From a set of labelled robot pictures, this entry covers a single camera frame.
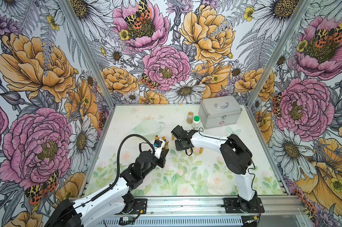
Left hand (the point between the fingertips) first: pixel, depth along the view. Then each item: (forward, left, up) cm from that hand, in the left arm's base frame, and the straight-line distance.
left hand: (165, 152), depth 81 cm
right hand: (+8, -10, -12) cm, 17 cm away
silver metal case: (+32, -37, -1) cm, 49 cm away
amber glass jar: (+31, -17, -7) cm, 36 cm away
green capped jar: (+25, -20, -4) cm, 32 cm away
